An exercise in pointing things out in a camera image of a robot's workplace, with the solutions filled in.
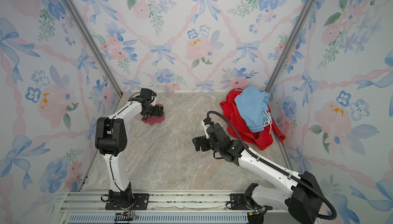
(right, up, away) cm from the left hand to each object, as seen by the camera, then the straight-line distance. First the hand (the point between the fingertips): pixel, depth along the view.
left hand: (156, 110), depth 101 cm
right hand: (+28, -14, -23) cm, 39 cm away
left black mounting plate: (0, -45, -27) cm, 52 cm away
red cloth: (+53, -10, -3) cm, 54 cm away
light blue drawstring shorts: (+63, +4, -2) cm, 64 cm away
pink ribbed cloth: (-2, -6, -3) cm, 7 cm away
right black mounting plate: (+47, -44, -28) cm, 70 cm away
